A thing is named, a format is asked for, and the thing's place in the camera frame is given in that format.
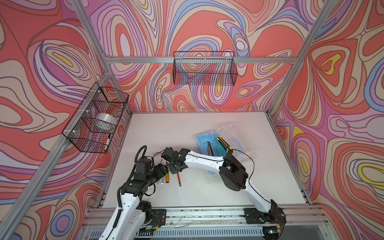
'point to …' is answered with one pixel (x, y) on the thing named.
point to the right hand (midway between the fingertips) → (178, 170)
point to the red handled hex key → (179, 179)
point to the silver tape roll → (106, 122)
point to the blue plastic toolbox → (209, 136)
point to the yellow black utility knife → (224, 144)
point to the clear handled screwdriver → (162, 180)
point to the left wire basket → (82, 130)
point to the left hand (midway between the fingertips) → (165, 169)
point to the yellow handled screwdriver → (167, 174)
